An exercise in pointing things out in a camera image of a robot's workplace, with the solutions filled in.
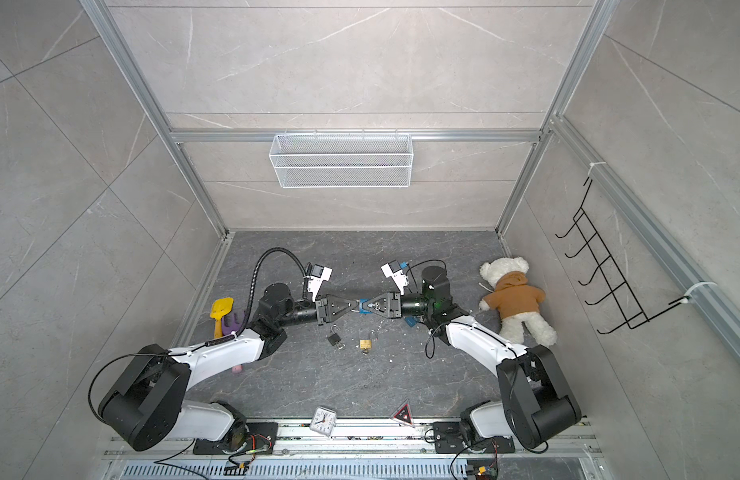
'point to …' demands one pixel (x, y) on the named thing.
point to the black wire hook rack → (618, 299)
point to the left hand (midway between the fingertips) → (355, 300)
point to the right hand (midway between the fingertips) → (366, 306)
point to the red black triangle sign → (404, 413)
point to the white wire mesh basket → (341, 160)
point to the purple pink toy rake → (232, 324)
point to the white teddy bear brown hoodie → (515, 303)
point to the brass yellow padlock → (365, 344)
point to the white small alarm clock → (322, 421)
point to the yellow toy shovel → (218, 309)
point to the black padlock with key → (335, 339)
